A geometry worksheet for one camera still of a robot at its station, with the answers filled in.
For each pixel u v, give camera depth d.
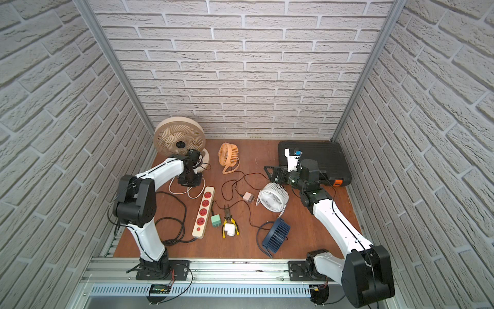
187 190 0.97
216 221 0.85
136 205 0.50
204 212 0.87
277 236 0.71
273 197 0.82
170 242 0.81
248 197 0.92
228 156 0.97
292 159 0.71
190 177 0.81
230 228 0.83
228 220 0.86
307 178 0.62
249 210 0.90
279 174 0.69
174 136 0.84
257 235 0.83
